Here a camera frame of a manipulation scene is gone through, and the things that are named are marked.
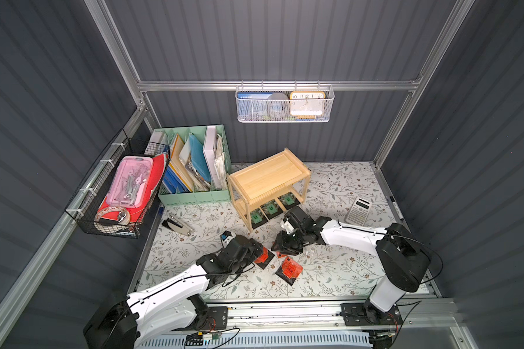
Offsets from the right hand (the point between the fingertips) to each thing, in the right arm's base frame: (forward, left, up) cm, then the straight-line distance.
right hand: (277, 248), depth 84 cm
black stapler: (+11, +44, -3) cm, 45 cm away
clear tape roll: (0, +48, +23) cm, 54 cm away
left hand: (-2, +8, +2) cm, 8 cm away
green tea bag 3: (+25, -6, -3) cm, 26 cm away
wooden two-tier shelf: (+22, +4, +14) cm, 27 cm away
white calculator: (+20, -38, -4) cm, 43 cm away
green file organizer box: (+32, +35, +12) cm, 48 cm away
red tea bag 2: (-1, -1, -5) cm, 5 cm away
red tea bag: (-2, +6, -5) cm, 8 cm away
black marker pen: (+26, -60, -10) cm, 66 cm away
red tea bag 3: (-6, -5, -6) cm, 10 cm away
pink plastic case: (+11, +50, +26) cm, 57 cm away
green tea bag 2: (+20, +2, -3) cm, 20 cm away
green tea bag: (+15, +9, -3) cm, 18 cm away
